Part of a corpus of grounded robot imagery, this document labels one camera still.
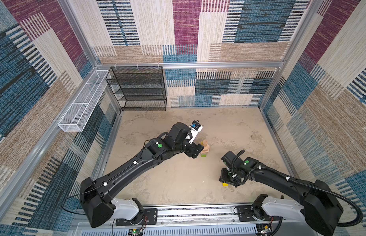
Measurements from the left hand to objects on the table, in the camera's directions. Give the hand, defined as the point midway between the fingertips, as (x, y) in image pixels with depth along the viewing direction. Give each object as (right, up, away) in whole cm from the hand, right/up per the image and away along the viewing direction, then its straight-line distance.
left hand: (198, 141), depth 71 cm
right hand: (+15, -24, +9) cm, 30 cm away
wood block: (+5, -7, +14) cm, 16 cm away
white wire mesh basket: (-58, +11, -1) cm, 59 cm away
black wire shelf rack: (-40, +33, +37) cm, 64 cm away
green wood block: (+5, -12, +23) cm, 27 cm away
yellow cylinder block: (+13, -22, +3) cm, 26 cm away
